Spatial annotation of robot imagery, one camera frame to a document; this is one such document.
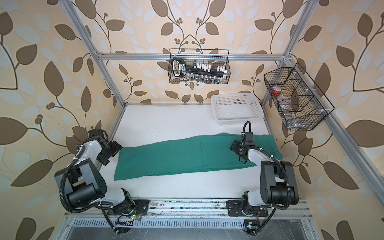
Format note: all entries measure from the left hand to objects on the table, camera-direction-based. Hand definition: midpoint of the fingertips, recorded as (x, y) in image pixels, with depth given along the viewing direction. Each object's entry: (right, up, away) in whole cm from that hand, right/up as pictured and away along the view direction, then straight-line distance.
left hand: (115, 151), depth 87 cm
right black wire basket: (+100, +26, -14) cm, 105 cm away
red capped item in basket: (+95, +36, 0) cm, 102 cm away
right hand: (+73, 0, +7) cm, 74 cm away
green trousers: (+56, -3, +6) cm, 57 cm away
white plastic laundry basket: (+79, +27, +31) cm, 90 cm away
